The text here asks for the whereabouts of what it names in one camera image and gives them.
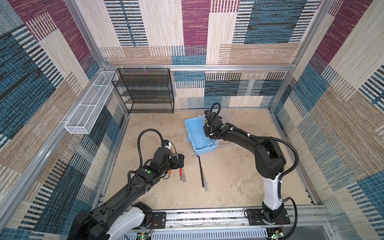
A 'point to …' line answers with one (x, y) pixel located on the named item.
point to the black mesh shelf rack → (145, 90)
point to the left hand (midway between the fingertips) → (177, 155)
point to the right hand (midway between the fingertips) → (210, 128)
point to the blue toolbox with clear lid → (196, 137)
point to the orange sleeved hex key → (168, 178)
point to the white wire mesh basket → (83, 118)
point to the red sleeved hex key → (181, 173)
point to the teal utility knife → (205, 183)
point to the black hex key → (195, 156)
